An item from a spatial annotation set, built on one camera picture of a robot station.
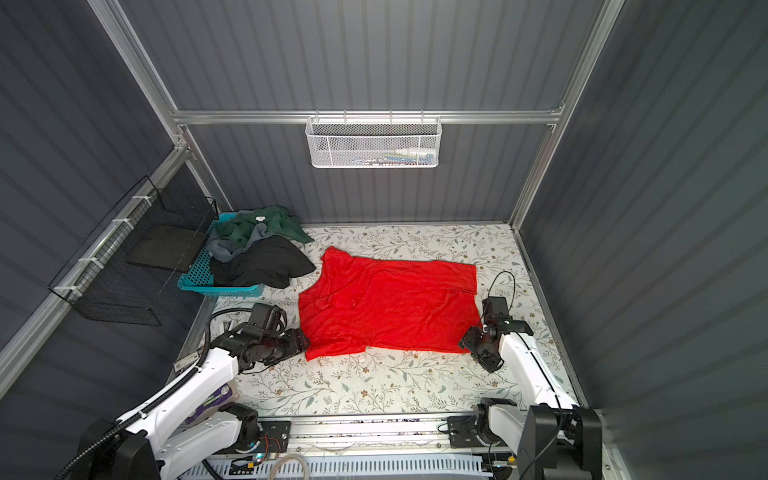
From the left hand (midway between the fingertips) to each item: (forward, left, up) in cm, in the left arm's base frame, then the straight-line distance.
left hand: (302, 346), depth 84 cm
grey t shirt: (+29, +26, +11) cm, 40 cm away
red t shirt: (+15, -16, -3) cm, 22 cm away
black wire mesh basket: (+12, +38, +23) cm, 46 cm away
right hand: (-4, -49, -1) cm, 49 cm away
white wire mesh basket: (+69, -23, +23) cm, 76 cm away
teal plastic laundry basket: (+26, +37, 0) cm, 46 cm away
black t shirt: (+26, +12, +8) cm, 29 cm away
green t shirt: (+40, +11, +11) cm, 43 cm away
